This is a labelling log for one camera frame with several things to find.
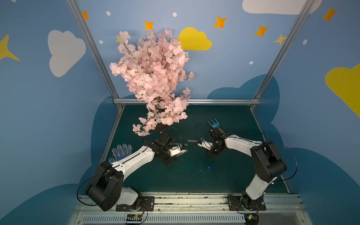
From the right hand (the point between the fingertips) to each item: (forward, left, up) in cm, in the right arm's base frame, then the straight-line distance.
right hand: (210, 151), depth 95 cm
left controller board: (-40, +43, -3) cm, 58 cm away
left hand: (-7, +24, +7) cm, 26 cm away
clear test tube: (+7, +12, +2) cm, 14 cm away
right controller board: (-36, -20, -3) cm, 41 cm away
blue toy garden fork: (+24, -6, 0) cm, 25 cm away
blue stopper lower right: (-11, +2, +1) cm, 11 cm away
